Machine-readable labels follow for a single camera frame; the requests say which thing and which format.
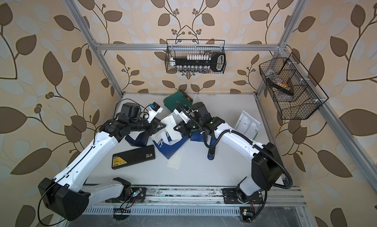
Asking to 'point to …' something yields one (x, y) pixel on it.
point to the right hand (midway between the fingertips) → (174, 128)
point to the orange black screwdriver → (186, 96)
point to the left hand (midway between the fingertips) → (160, 121)
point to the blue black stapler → (211, 151)
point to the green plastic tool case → (170, 101)
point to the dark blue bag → (141, 140)
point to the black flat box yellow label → (132, 156)
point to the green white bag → (247, 126)
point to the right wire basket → (295, 93)
